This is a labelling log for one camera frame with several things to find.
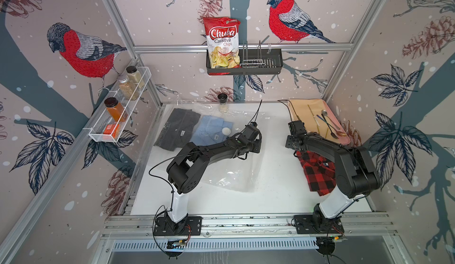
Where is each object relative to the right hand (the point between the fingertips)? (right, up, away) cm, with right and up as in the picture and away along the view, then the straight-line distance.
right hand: (293, 141), depth 97 cm
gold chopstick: (+19, +9, +10) cm, 23 cm away
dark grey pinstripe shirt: (-67, +7, +6) cm, 68 cm away
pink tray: (+31, +4, +6) cm, 31 cm away
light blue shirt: (-47, +6, +9) cm, 48 cm away
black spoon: (+26, +4, +6) cm, 27 cm away
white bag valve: (-38, +6, +6) cm, 39 cm away
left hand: (-19, +1, -6) cm, 20 cm away
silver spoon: (+26, +17, +17) cm, 35 cm away
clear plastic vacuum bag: (-30, -15, -10) cm, 35 cm away
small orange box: (-82, +9, -31) cm, 88 cm away
